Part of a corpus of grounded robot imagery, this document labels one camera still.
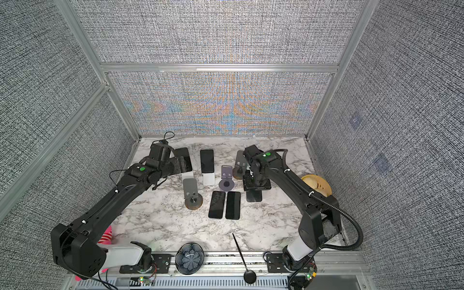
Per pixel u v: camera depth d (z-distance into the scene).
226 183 0.97
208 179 1.00
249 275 0.70
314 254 0.54
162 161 0.61
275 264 0.73
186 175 1.00
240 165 0.98
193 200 0.90
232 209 0.88
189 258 0.75
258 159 0.57
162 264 0.74
